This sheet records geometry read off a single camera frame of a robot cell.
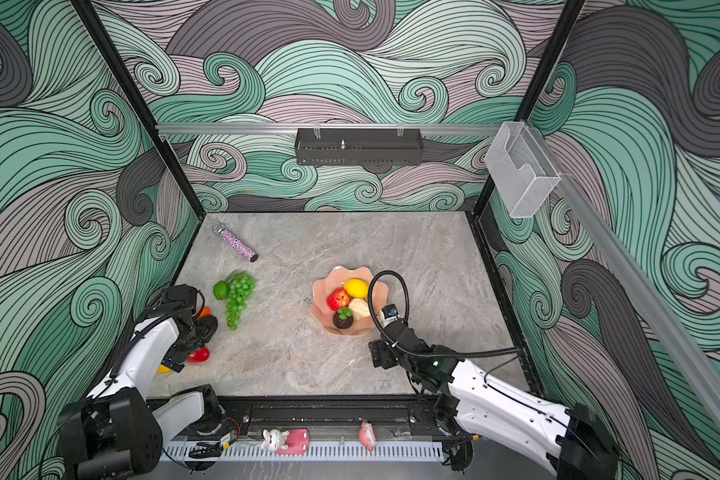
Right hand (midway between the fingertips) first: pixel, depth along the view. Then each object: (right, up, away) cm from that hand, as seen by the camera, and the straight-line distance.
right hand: (382, 342), depth 81 cm
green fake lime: (-51, +12, +14) cm, 54 cm away
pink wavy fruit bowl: (-18, +6, +9) cm, 21 cm away
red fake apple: (-13, +11, +7) cm, 18 cm away
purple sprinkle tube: (-52, +27, +26) cm, 64 cm away
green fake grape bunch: (-44, +14, +12) cm, 47 cm away
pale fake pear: (-6, +8, +6) cm, 12 cm away
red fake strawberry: (-52, -4, +2) cm, 52 cm away
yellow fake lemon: (-7, +13, +11) cm, 18 cm away
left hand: (-53, 0, 0) cm, 53 cm away
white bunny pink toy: (-22, -20, -12) cm, 32 cm away
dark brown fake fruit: (-11, +6, +3) cm, 13 cm away
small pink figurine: (-5, -16, -14) cm, 22 cm away
